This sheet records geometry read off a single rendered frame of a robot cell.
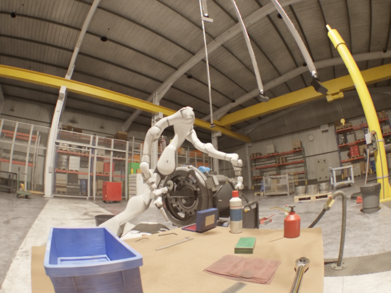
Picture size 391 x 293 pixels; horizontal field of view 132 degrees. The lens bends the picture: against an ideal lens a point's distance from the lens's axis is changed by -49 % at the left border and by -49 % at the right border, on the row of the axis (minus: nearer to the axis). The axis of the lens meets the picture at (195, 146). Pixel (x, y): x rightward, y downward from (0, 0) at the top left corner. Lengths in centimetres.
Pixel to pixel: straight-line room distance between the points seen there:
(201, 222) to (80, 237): 61
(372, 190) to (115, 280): 299
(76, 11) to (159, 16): 404
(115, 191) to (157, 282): 674
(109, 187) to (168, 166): 575
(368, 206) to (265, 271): 269
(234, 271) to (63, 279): 41
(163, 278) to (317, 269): 42
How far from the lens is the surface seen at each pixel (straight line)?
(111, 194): 708
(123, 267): 36
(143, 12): 872
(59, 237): 62
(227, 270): 52
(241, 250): 66
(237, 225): 91
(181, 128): 151
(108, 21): 918
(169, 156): 141
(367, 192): 303
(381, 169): 395
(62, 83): 975
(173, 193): 201
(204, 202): 175
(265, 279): 48
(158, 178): 144
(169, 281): 51
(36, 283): 53
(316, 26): 1121
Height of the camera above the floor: 74
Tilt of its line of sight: 13 degrees up
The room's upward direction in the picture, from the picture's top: 2 degrees counter-clockwise
